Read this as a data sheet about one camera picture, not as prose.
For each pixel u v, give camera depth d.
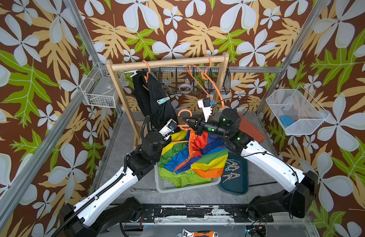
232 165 0.90
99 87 0.85
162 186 0.81
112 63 0.84
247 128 1.09
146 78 0.69
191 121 0.62
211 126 0.57
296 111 0.83
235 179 0.86
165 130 0.59
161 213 0.75
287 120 0.79
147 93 0.69
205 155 0.78
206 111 0.56
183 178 0.79
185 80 0.98
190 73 0.83
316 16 0.70
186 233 0.69
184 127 0.64
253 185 0.84
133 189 0.82
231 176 0.86
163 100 0.63
